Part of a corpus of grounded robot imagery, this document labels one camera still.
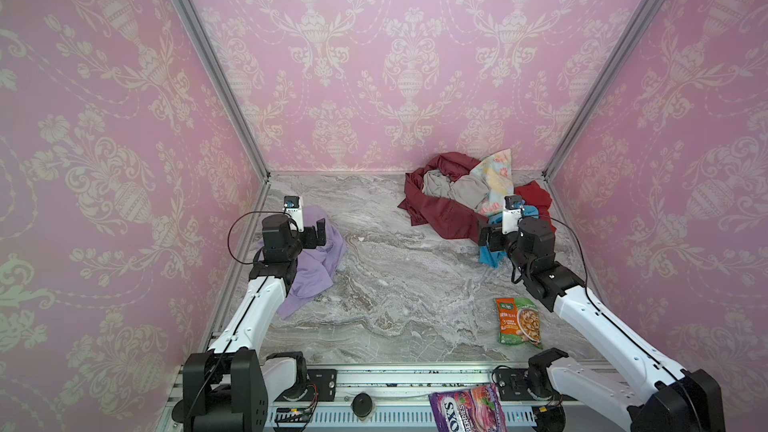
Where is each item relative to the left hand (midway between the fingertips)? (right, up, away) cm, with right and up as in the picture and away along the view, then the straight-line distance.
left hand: (308, 218), depth 84 cm
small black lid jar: (+17, -39, -21) cm, 47 cm away
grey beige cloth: (+50, +9, +19) cm, 54 cm away
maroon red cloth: (+45, -1, +16) cm, 47 cm away
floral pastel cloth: (+63, +16, +28) cm, 71 cm away
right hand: (+51, +1, -5) cm, 52 cm away
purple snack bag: (+43, -43, -16) cm, 63 cm away
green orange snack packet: (+59, -29, -2) cm, 65 cm away
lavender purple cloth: (0, -16, +7) cm, 18 cm away
